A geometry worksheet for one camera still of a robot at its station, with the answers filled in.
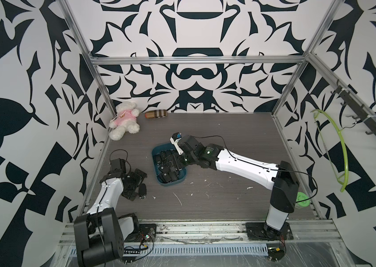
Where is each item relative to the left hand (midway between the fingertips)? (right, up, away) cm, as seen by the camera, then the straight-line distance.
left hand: (141, 180), depth 87 cm
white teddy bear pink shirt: (-15, +32, +18) cm, 39 cm away
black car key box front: (+12, +2, 0) cm, 12 cm away
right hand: (+17, +14, -9) cm, 23 cm away
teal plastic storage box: (+9, +16, +10) cm, 21 cm away
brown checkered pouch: (+2, +37, +28) cm, 46 cm away
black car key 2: (+7, +10, +7) cm, 14 cm away
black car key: (+1, -5, -2) cm, 5 cm away
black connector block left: (-1, -27, -16) cm, 31 cm away
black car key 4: (+17, +2, +3) cm, 17 cm away
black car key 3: (+16, +12, -19) cm, 28 cm away
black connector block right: (+61, -26, -16) cm, 68 cm away
